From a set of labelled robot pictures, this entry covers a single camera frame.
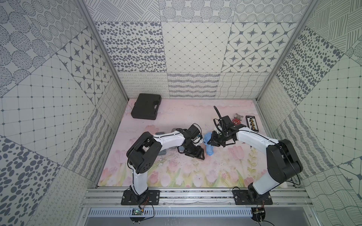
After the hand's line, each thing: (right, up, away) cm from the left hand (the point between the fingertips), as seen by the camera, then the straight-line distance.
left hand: (203, 160), depth 83 cm
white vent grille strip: (-18, -22, -13) cm, 31 cm away
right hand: (+4, +9, +4) cm, 11 cm away
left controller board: (-36, -23, -12) cm, 44 cm away
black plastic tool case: (-42, +33, +25) cm, 59 cm away
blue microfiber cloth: (+4, +7, +1) cm, 8 cm away
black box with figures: (+39, +21, +21) cm, 50 cm away
